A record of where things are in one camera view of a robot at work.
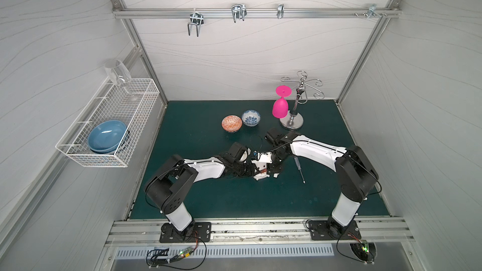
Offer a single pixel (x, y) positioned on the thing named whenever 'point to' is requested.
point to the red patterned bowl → (231, 123)
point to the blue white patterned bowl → (251, 118)
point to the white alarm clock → (263, 174)
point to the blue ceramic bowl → (105, 137)
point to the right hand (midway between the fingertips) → (269, 164)
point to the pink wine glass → (280, 106)
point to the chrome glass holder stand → (294, 122)
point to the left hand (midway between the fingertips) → (256, 173)
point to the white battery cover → (275, 175)
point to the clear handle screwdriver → (299, 167)
